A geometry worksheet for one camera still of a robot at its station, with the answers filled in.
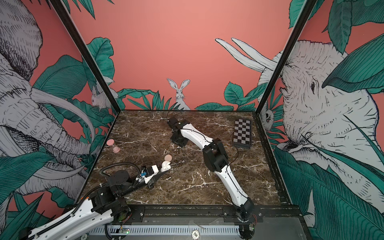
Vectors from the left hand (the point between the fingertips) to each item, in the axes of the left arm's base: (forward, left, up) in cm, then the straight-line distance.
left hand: (165, 167), depth 67 cm
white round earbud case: (0, 0, +1) cm, 1 cm away
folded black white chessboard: (+31, -49, -20) cm, 61 cm away
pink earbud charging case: (+16, +3, -22) cm, 27 cm away
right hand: (+25, 0, -18) cm, 30 cm away
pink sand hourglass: (+23, +37, -13) cm, 46 cm away
